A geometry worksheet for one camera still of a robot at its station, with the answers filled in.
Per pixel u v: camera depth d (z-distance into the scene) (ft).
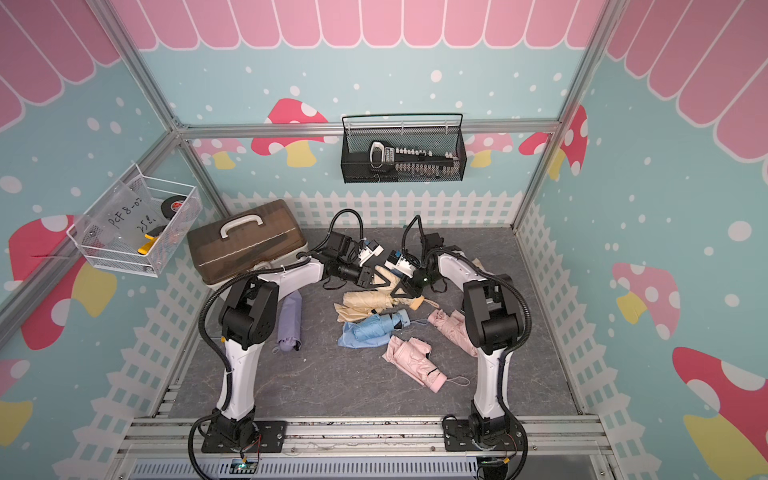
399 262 2.79
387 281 2.94
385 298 3.08
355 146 2.86
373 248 2.93
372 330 2.92
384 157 2.91
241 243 2.88
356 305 3.10
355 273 2.84
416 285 2.79
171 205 2.60
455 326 2.91
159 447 2.42
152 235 2.07
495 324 1.78
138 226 2.29
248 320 1.88
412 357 2.72
